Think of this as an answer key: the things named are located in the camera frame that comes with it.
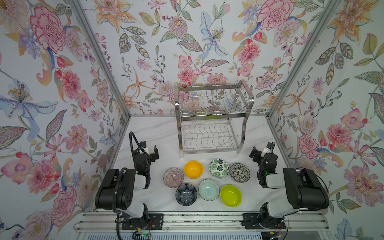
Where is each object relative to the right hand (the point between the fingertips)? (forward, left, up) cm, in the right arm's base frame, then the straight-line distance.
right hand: (262, 146), depth 93 cm
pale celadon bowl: (-25, +33, -7) cm, 42 cm away
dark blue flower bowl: (-28, +46, -6) cm, 54 cm away
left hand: (-2, +69, +3) cm, 69 cm away
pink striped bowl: (-19, +54, -6) cm, 57 cm away
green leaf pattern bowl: (-12, +26, -7) cm, 30 cm away
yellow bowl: (-14, +42, -6) cm, 45 cm away
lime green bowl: (-28, +21, -6) cm, 36 cm away
